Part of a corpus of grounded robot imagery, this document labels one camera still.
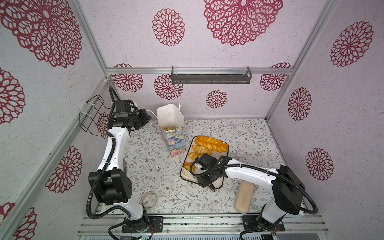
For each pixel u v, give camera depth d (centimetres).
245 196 79
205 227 73
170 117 100
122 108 61
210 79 87
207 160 66
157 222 73
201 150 97
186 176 89
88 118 75
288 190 44
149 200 81
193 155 97
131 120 61
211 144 102
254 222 74
